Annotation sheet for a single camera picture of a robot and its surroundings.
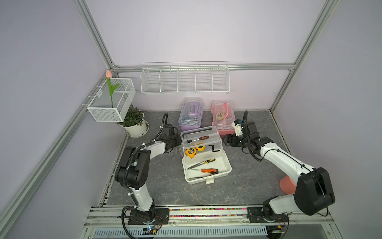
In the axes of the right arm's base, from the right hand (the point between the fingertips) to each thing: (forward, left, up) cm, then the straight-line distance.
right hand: (228, 138), depth 87 cm
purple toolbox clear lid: (+21, +23, -5) cm, 32 cm away
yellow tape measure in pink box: (+24, +1, -7) cm, 25 cm away
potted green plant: (+11, +59, +1) cm, 60 cm away
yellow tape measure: (-7, +22, -5) cm, 24 cm away
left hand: (+5, +29, -9) cm, 31 cm away
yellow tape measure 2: (-4, +16, -5) cm, 18 cm away
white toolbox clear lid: (-8, +15, -9) cm, 19 cm away
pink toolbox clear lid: (+25, -1, -6) cm, 26 cm away
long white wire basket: (+38, +26, +17) cm, 49 cm away
